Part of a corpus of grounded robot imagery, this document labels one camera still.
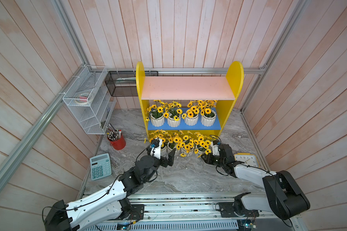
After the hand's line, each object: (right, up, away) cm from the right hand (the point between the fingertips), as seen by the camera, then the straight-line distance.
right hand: (202, 154), depth 91 cm
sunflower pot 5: (-29, +26, -4) cm, 40 cm away
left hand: (-23, +7, -18) cm, 30 cm away
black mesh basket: (-50, +46, -2) cm, 68 cm away
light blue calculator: (-65, -7, -4) cm, 65 cm away
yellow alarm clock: (+29, -2, -1) cm, 29 cm away
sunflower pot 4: (-25, +12, -3) cm, 28 cm away
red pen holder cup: (-53, +12, -8) cm, 55 cm away
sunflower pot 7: (-9, +25, -12) cm, 29 cm away
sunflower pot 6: (-19, +26, -3) cm, 33 cm away
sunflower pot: (-3, +7, -9) cm, 12 cm away
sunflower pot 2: (-12, +8, -6) cm, 15 cm away
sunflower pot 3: (-20, +7, +1) cm, 21 cm away
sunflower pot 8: (0, +26, -11) cm, 29 cm away
